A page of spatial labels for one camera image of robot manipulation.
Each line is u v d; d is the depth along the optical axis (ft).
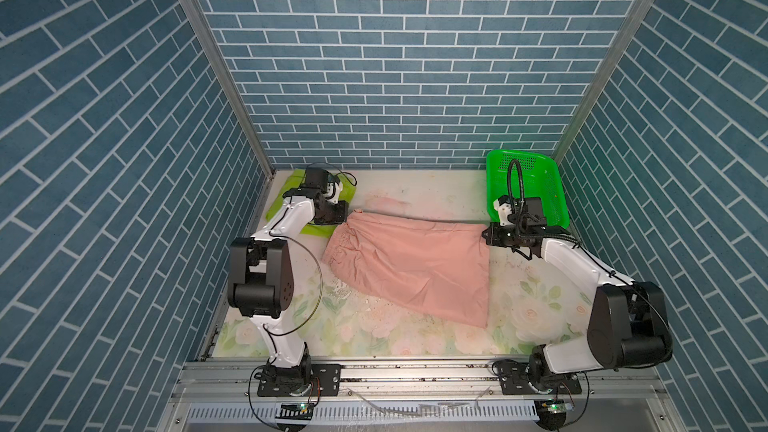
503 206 2.71
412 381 2.47
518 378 2.42
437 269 2.97
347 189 3.58
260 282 1.60
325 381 2.44
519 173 2.32
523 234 2.22
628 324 1.42
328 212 2.68
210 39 2.72
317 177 2.54
